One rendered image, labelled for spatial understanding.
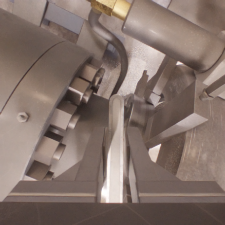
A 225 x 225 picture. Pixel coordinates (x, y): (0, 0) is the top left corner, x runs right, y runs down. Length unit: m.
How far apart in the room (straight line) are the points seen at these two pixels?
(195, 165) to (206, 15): 1.06
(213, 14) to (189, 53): 0.92
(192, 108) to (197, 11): 1.00
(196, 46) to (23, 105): 0.36
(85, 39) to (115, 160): 0.79
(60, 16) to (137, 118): 0.68
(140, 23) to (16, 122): 0.30
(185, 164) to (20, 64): 0.38
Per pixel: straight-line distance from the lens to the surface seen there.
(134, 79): 1.15
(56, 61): 0.41
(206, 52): 0.38
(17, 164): 0.38
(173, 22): 0.36
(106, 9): 0.38
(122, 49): 0.47
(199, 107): 0.30
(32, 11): 1.00
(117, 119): 0.15
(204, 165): 0.32
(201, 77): 0.41
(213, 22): 1.28
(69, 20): 0.95
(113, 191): 0.19
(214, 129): 0.35
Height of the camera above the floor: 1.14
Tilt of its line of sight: 71 degrees down
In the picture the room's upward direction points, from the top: 172 degrees counter-clockwise
